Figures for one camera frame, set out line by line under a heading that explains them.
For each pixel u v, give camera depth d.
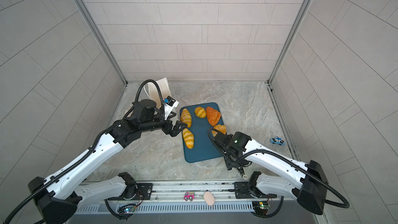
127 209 0.64
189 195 0.68
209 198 0.68
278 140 0.85
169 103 0.59
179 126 0.60
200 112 0.95
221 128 0.89
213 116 0.94
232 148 0.51
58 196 0.37
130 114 0.53
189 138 0.85
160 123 0.58
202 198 0.69
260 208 0.68
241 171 0.63
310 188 0.38
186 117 0.94
